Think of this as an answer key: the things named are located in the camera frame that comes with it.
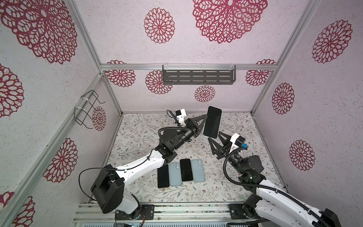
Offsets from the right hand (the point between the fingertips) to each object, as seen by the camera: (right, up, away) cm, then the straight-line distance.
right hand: (214, 133), depth 64 cm
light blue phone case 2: (-4, -25, +25) cm, 35 cm away
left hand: (-3, +7, -1) cm, 7 cm away
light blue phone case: (-19, -26, +23) cm, 39 cm away
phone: (-12, -23, +20) cm, 33 cm away
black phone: (-26, -28, +22) cm, 44 cm away
